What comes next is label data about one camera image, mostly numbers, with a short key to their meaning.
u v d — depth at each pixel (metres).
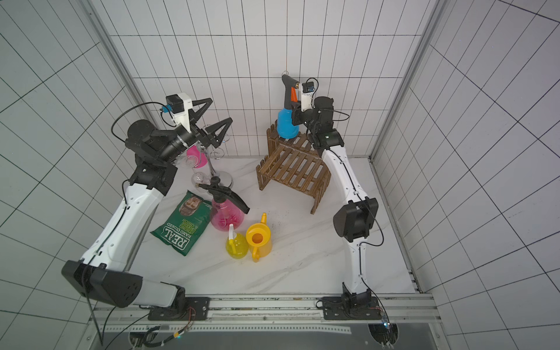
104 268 0.39
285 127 0.87
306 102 0.70
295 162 0.98
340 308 0.73
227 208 0.81
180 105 0.47
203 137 0.53
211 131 0.52
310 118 0.72
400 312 0.73
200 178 0.88
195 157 0.81
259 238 0.78
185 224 0.88
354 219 0.54
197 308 0.73
